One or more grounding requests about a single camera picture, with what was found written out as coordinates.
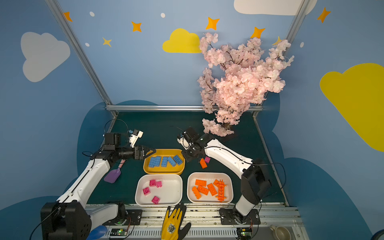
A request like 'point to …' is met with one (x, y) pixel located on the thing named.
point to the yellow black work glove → (171, 228)
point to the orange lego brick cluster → (196, 192)
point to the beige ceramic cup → (280, 233)
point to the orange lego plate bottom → (203, 164)
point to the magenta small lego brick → (146, 191)
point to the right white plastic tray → (210, 177)
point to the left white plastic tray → (159, 190)
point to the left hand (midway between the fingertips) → (151, 150)
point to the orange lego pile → (221, 185)
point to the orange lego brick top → (203, 190)
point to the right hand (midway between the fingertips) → (187, 153)
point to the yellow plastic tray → (178, 170)
